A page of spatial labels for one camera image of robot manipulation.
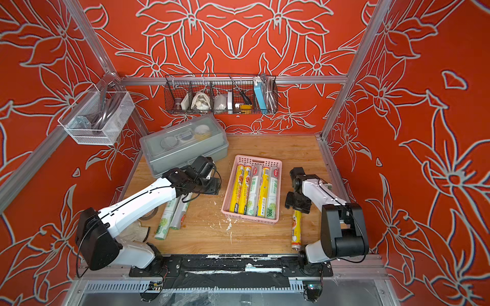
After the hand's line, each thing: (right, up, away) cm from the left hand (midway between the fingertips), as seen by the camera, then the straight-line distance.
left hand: (216, 184), depth 81 cm
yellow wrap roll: (+20, -11, +5) cm, 24 cm away
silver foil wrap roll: (+18, -5, +10) cm, 20 cm away
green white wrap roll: (+24, -12, +3) cm, 27 cm away
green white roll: (-22, -15, +1) cm, 27 cm away
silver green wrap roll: (-17, -12, +5) cm, 22 cm away
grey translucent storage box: (-20, +16, +8) cm, 27 cm away
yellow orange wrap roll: (+34, -19, -1) cm, 39 cm away
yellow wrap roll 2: (+13, -4, +11) cm, 17 cm away
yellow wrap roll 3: (+9, -7, +9) cm, 14 cm away
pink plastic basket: (+25, +9, +19) cm, 32 cm away
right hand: (+34, -12, +6) cm, 36 cm away
